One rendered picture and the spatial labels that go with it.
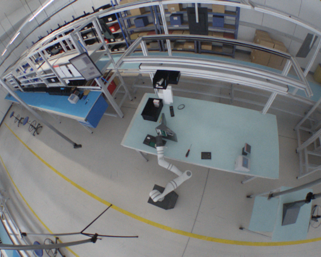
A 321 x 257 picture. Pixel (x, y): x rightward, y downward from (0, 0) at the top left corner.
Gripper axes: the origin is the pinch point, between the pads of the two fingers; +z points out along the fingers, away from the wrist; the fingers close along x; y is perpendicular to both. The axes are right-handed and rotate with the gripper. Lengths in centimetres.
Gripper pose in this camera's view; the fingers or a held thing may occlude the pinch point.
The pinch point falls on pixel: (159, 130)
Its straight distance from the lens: 159.0
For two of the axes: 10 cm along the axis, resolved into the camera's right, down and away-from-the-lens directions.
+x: -5.1, 1.8, 8.4
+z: -1.0, -9.8, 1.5
